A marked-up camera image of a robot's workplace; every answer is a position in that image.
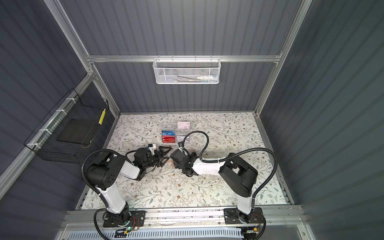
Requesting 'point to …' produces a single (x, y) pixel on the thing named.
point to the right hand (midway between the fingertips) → (185, 158)
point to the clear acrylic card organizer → (173, 126)
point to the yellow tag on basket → (102, 117)
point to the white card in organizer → (180, 139)
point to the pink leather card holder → (189, 151)
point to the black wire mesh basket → (43, 142)
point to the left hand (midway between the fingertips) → (170, 152)
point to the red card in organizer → (168, 138)
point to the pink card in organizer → (183, 125)
